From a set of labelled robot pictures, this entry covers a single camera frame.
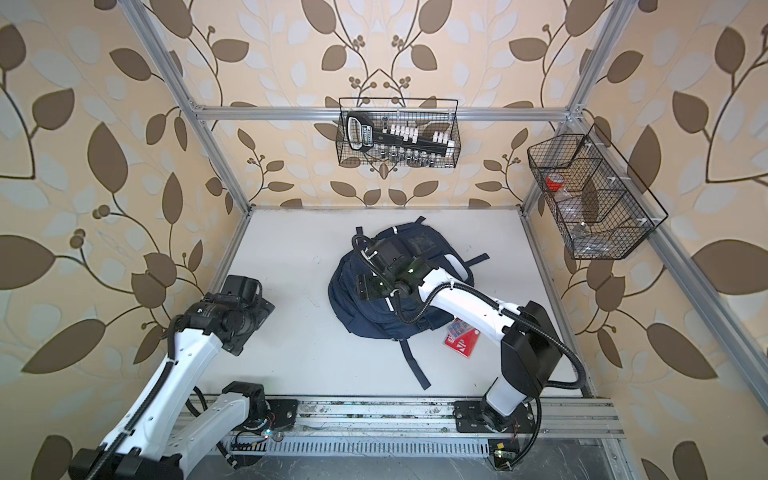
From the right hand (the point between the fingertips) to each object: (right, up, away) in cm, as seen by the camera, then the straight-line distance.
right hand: (367, 290), depth 80 cm
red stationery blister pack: (+27, -15, +6) cm, 32 cm away
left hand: (-28, -7, -2) cm, 28 cm away
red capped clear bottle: (+52, +30, 0) cm, 59 cm away
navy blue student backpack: (+4, -9, +4) cm, 10 cm away
